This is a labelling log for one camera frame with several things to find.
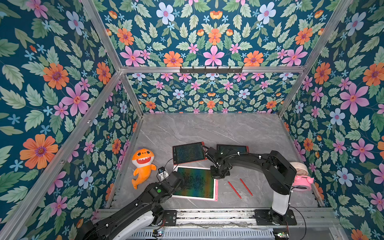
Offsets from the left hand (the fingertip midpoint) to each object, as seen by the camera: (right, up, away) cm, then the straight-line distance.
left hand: (179, 184), depth 84 cm
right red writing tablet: (+40, +18, +17) cm, 47 cm away
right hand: (+21, +4, +4) cm, 22 cm away
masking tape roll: (+67, +10, -4) cm, 68 cm away
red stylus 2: (+29, 0, +2) cm, 29 cm away
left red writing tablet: (+4, +15, +14) cm, 21 cm away
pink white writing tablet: (+10, 0, +1) cm, 10 cm away
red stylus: (+39, -3, 0) cm, 39 cm away
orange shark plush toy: (-22, +14, +2) cm, 26 cm away
